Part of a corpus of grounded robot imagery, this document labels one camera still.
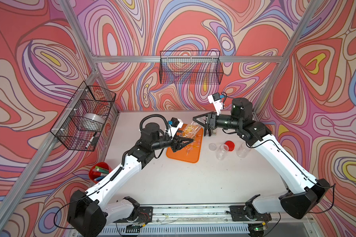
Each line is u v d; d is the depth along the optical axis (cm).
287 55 85
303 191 39
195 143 101
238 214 73
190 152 96
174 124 59
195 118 61
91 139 72
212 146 99
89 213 38
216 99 58
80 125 73
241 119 50
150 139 55
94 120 70
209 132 104
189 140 65
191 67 96
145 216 72
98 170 76
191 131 65
